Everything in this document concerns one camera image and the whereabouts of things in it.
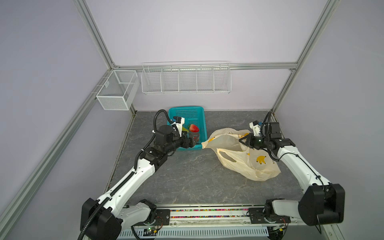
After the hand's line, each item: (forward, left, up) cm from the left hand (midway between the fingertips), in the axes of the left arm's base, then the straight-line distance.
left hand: (194, 136), depth 74 cm
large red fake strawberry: (+22, 0, -23) cm, 32 cm away
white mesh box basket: (+43, +50, -4) cm, 66 cm away
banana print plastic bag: (-10, -34, -17) cm, 39 cm away
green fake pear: (+22, +6, -23) cm, 33 cm away
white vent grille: (-40, -27, -27) cm, 55 cm away
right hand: (+1, -26, -9) cm, 27 cm away
